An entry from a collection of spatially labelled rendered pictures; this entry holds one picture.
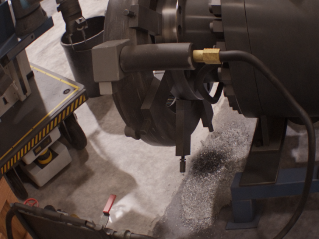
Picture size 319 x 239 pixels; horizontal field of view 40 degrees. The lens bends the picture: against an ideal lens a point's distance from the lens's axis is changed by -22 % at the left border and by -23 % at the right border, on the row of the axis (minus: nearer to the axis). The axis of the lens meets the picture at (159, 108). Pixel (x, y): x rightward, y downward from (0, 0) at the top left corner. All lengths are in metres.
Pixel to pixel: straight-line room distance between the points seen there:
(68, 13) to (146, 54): 0.41
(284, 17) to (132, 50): 0.49
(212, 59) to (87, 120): 1.39
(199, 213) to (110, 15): 0.87
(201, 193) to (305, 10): 0.99
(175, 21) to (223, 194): 0.75
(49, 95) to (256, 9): 1.22
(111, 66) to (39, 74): 1.19
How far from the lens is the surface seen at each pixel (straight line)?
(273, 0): 1.56
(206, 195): 2.09
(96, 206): 2.20
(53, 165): 2.34
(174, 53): 1.42
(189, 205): 2.08
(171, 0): 1.72
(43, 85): 2.51
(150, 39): 1.97
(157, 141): 1.77
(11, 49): 2.14
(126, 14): 1.47
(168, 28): 1.68
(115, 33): 1.58
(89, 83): 2.79
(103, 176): 2.34
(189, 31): 1.71
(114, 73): 1.48
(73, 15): 1.73
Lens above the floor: 1.51
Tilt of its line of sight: 35 degrees down
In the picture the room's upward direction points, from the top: 17 degrees counter-clockwise
